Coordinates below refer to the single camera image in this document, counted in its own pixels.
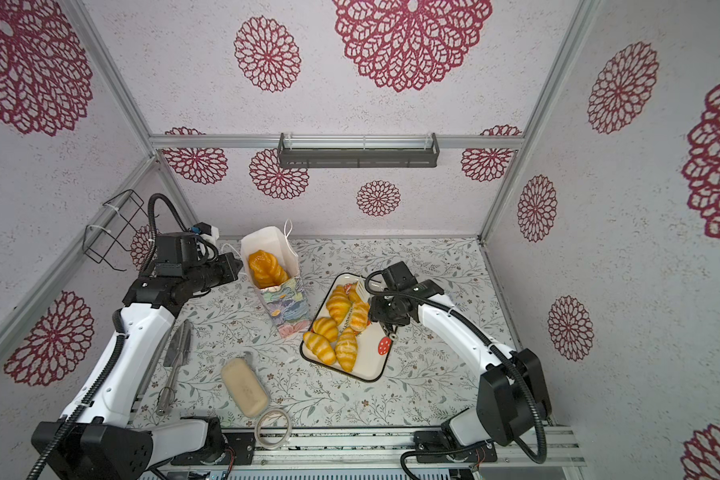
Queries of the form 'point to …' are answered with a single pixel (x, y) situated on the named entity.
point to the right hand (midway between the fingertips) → (375, 310)
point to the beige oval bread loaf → (245, 387)
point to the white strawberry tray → (373, 348)
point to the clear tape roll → (285, 439)
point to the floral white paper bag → (287, 302)
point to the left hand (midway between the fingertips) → (242, 268)
